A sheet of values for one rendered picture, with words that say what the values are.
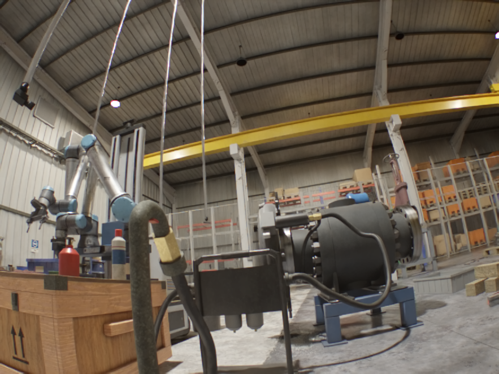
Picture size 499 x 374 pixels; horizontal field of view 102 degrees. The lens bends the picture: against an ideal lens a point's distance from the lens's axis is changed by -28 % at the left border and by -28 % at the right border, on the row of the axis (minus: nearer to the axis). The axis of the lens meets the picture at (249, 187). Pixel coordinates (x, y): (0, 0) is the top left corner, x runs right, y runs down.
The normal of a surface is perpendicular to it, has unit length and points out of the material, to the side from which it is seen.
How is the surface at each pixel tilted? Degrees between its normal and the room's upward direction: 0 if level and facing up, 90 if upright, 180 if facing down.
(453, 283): 90
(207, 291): 90
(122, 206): 94
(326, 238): 82
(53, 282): 90
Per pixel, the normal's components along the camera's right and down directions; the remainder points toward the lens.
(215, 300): -0.14, -0.31
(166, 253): -0.04, 0.36
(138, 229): 0.30, -0.30
